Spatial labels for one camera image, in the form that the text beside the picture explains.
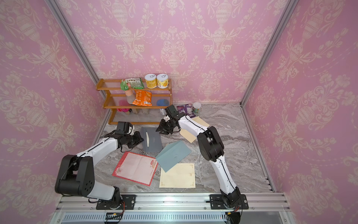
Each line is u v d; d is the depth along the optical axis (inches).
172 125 32.5
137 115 44.4
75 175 18.7
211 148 22.9
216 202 28.7
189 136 39.3
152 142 37.1
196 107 44.1
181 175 33.0
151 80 34.5
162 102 42.0
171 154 36.5
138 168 34.3
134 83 34.9
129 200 29.5
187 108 44.4
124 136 28.1
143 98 39.3
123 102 42.0
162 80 34.4
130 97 38.2
